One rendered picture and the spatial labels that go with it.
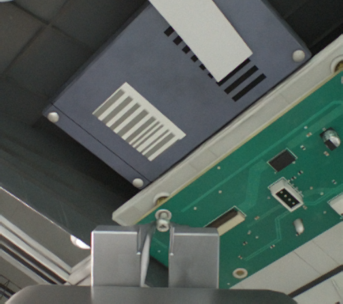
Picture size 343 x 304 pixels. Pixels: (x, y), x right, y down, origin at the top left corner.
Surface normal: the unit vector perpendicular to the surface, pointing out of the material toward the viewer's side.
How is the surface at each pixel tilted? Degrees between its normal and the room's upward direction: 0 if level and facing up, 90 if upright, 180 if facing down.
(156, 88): 90
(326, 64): 90
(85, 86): 90
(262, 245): 90
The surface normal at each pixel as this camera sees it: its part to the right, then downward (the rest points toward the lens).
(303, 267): -0.02, 0.54
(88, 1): 0.26, 0.74
